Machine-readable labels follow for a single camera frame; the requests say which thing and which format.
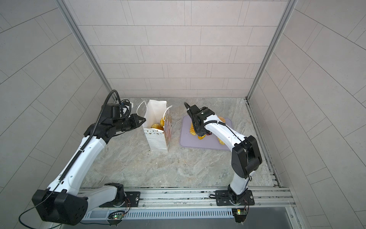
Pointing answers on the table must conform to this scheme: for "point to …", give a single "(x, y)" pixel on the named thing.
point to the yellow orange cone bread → (200, 138)
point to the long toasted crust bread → (220, 141)
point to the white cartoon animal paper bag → (157, 140)
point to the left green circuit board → (116, 215)
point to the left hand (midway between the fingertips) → (148, 117)
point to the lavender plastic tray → (209, 141)
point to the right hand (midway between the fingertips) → (204, 130)
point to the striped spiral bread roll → (192, 130)
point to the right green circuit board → (240, 214)
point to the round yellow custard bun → (162, 122)
